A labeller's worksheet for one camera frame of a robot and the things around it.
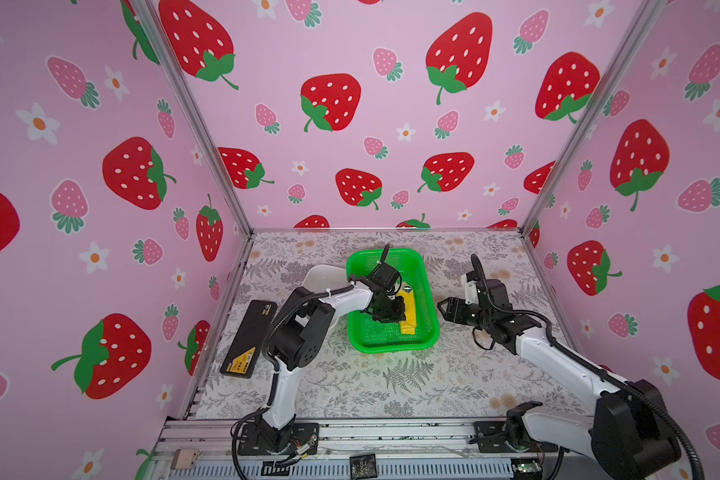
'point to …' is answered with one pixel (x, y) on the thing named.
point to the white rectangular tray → (325, 277)
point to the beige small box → (184, 459)
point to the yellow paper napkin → (409, 324)
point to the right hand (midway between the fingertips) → (444, 304)
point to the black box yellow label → (243, 352)
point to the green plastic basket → (371, 336)
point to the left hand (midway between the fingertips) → (407, 318)
